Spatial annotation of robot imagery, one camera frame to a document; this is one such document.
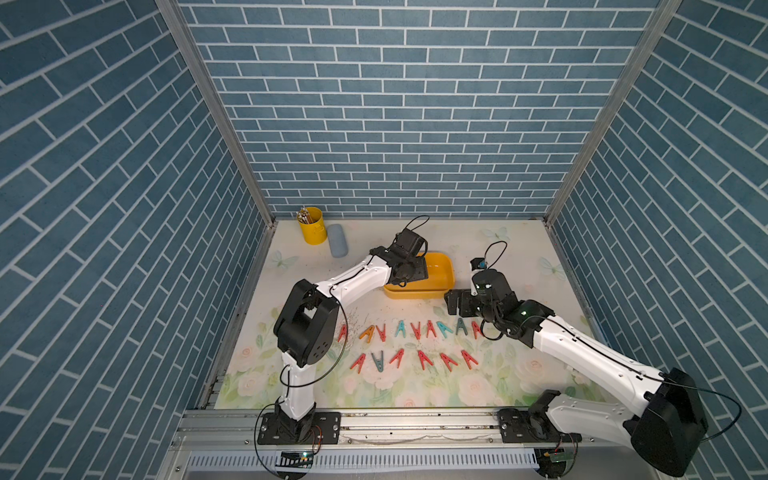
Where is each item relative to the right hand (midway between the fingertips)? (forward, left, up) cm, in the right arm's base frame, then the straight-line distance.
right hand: (460, 296), depth 82 cm
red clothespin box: (-13, +16, -15) cm, 26 cm away
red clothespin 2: (-11, -4, -16) cm, 20 cm away
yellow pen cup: (+27, +51, -8) cm, 58 cm away
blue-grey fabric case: (+28, +43, -12) cm, 53 cm away
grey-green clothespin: (-2, -2, -14) cm, 14 cm away
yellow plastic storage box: (+16, +4, -15) cm, 22 cm away
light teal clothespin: (-3, +3, -15) cm, 15 cm away
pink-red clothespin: (-3, +7, -14) cm, 16 cm away
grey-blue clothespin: (-15, +22, -14) cm, 30 cm away
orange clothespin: (-6, +26, -15) cm, 31 cm away
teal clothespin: (-4, +16, -14) cm, 22 cm away
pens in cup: (+25, +52, +3) cm, 57 cm away
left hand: (+9, +10, -4) cm, 14 cm away
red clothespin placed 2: (-5, +11, -15) cm, 19 cm away
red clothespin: (-7, +34, -13) cm, 37 cm away
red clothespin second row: (-15, +27, -15) cm, 35 cm away
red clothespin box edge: (-13, +2, -14) cm, 20 cm away
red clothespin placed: (-6, +22, -14) cm, 27 cm away
